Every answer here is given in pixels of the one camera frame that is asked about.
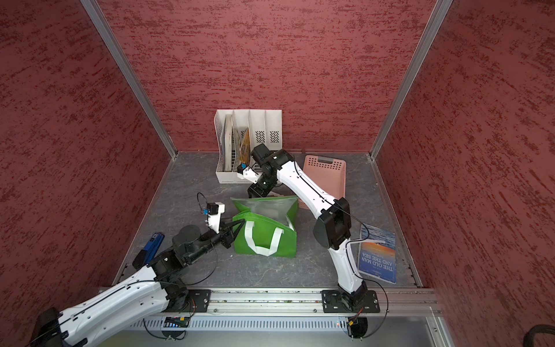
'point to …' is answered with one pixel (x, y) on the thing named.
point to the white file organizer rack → (265, 126)
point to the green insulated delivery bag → (269, 228)
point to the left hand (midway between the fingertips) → (241, 223)
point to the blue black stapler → (144, 256)
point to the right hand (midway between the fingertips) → (257, 198)
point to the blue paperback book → (379, 259)
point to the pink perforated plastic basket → (328, 173)
